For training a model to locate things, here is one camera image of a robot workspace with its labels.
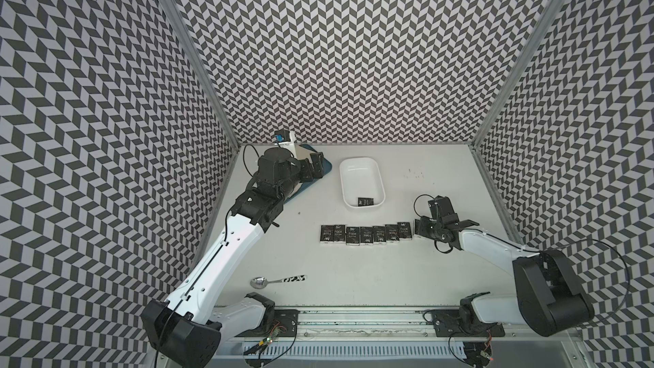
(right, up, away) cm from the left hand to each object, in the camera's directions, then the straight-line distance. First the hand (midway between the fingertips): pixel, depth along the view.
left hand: (309, 158), depth 72 cm
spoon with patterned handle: (-16, -38, +6) cm, 42 cm away
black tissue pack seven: (+32, -26, +18) cm, 45 cm away
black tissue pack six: (+27, -26, +16) cm, 41 cm away
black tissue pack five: (+23, -26, +16) cm, 39 cm away
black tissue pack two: (+9, -26, +16) cm, 32 cm away
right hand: (+39, -26, +19) cm, 50 cm away
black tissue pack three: (+13, -27, +16) cm, 34 cm away
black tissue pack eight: (+19, -16, +24) cm, 34 cm away
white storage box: (+18, -7, +30) cm, 36 cm away
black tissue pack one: (+4, -27, +16) cm, 32 cm away
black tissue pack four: (+18, -27, +16) cm, 36 cm away
